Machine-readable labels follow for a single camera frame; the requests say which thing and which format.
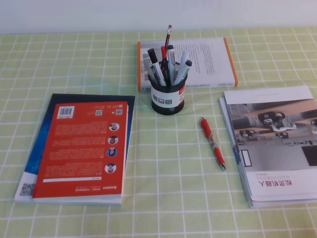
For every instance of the black capped whiteboard marker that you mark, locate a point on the black capped whiteboard marker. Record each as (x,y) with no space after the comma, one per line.
(182,72)

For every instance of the black mesh pen holder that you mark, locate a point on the black mesh pen holder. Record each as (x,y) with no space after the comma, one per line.
(168,100)

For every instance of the red gel pen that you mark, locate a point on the red gel pen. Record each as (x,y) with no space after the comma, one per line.
(216,151)

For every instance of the white pen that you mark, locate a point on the white pen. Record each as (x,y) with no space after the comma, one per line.
(184,58)

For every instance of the red capped pen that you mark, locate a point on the red capped pen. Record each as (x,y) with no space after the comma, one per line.
(164,67)

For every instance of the black capped white marker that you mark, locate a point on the black capped white marker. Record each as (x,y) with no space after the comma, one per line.
(156,65)

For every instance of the white marker black end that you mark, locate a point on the white marker black end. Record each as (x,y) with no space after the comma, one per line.
(171,63)

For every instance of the orange spine white book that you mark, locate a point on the orange spine white book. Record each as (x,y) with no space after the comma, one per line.
(212,62)

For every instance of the red and black pencil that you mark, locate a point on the red and black pencil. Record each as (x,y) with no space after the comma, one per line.
(168,36)

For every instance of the red cover book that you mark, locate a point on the red cover book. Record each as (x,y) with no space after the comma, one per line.
(85,153)

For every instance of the white robotics book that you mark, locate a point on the white robotics book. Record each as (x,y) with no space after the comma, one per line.
(275,143)

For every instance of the blue cover book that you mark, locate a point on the blue cover book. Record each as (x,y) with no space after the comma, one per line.
(26,185)

